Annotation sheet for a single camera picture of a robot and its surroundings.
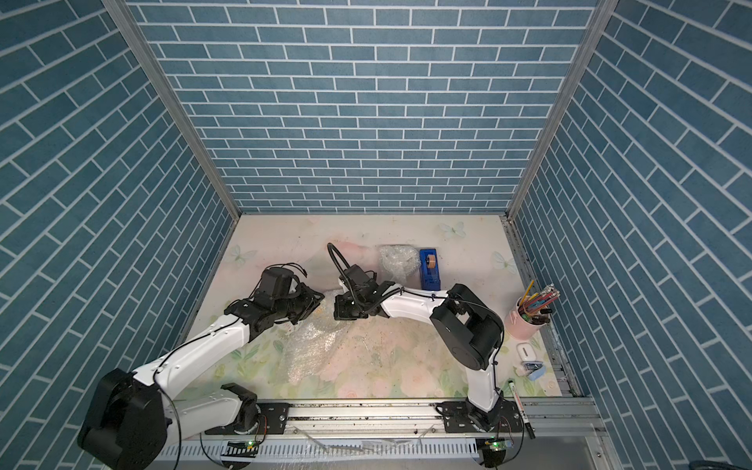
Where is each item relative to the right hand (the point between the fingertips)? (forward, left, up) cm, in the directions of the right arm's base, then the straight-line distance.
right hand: (333, 315), depth 86 cm
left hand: (+2, 0, +6) cm, 6 cm away
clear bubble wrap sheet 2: (-7, +6, -4) cm, 10 cm away
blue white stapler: (-9, -59, -4) cm, 60 cm away
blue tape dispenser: (+16, -29, 0) cm, 33 cm away
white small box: (-5, -57, -4) cm, 57 cm away
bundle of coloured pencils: (+5, -58, +8) cm, 59 cm away
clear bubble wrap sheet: (+21, -19, +1) cm, 28 cm away
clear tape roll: (+22, -29, +1) cm, 36 cm away
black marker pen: (-23, -54, -5) cm, 59 cm away
